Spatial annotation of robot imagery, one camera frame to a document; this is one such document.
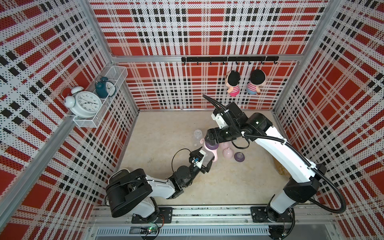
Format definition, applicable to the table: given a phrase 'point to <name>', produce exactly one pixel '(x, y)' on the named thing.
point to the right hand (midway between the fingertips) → (215, 137)
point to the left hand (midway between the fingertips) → (209, 151)
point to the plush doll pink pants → (232, 79)
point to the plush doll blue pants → (258, 77)
